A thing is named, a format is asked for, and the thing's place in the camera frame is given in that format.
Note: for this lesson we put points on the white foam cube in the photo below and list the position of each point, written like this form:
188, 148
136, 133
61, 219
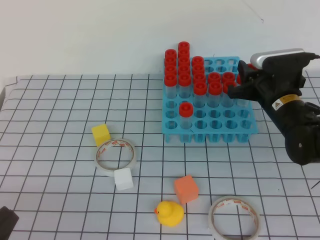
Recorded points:
123, 179

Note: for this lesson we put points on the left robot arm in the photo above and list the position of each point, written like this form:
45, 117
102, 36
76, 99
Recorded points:
8, 221

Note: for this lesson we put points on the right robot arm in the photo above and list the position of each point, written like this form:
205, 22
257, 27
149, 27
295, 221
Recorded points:
299, 123

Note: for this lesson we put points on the white tape roll right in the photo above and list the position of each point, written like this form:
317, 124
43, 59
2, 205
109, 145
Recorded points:
233, 218

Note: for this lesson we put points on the lone red-capped tube front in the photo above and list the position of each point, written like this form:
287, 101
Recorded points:
186, 112

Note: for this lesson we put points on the white tape roll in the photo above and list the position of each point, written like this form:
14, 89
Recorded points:
115, 154
233, 218

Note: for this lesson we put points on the grid-pattern tablecloth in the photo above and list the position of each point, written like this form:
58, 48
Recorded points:
48, 176

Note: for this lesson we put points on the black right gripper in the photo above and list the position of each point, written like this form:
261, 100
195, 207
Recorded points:
279, 76

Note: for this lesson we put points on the white tape roll left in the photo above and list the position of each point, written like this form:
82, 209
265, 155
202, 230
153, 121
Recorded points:
115, 154

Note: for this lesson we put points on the blue test tube rack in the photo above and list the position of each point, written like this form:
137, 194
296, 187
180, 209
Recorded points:
208, 123

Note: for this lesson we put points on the orange foam cube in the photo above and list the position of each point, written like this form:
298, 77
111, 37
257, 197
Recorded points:
186, 189

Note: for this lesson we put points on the red-capped test tube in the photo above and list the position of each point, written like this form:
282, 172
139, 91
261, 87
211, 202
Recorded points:
241, 102

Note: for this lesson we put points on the red-capped tube row four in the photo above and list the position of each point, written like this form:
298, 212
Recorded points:
199, 92
227, 102
214, 94

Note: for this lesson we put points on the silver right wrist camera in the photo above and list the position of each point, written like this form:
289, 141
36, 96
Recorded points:
257, 59

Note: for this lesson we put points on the yellow foam cube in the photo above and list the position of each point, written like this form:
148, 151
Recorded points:
100, 134

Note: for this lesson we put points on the yellow rubber duck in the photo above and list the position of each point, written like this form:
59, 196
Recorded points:
169, 213

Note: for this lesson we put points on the red-capped tube left column front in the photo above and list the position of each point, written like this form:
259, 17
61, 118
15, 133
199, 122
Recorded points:
170, 82

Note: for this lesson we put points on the red-capped tube back top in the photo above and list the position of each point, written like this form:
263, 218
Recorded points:
183, 46

